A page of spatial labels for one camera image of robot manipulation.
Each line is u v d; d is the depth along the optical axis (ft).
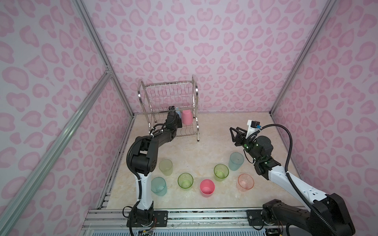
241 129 2.52
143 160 1.81
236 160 2.96
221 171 2.89
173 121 2.57
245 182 2.75
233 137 2.43
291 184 1.58
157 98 3.76
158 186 2.68
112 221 2.45
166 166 2.95
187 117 3.30
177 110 3.41
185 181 2.77
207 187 2.70
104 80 2.80
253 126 2.20
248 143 2.23
